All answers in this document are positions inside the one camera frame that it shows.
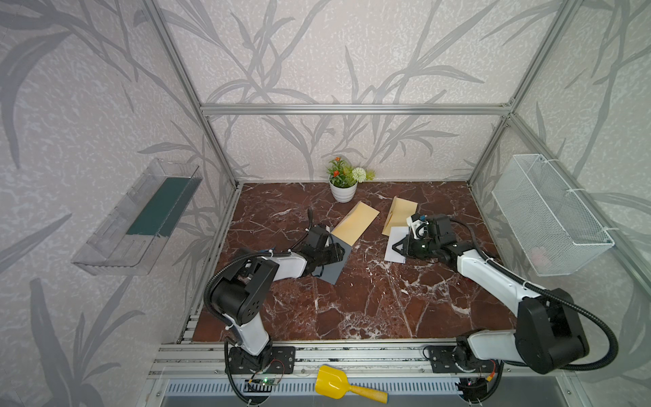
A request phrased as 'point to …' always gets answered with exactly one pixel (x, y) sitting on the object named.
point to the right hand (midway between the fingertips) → (392, 245)
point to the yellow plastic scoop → (333, 384)
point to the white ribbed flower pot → (343, 194)
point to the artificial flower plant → (343, 175)
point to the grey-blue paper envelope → (332, 271)
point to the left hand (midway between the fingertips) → (342, 252)
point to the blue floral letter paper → (391, 254)
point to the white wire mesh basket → (554, 227)
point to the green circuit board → (264, 381)
